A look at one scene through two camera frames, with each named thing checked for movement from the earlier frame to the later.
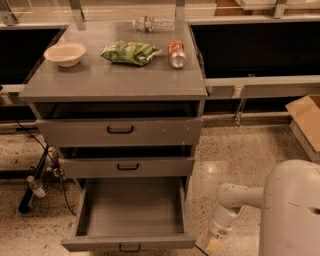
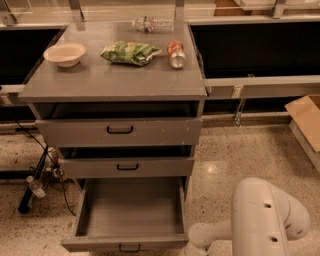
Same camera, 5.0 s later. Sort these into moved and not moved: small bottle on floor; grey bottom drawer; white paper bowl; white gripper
Moved: white gripper
Not moved: white paper bowl; grey bottom drawer; small bottle on floor
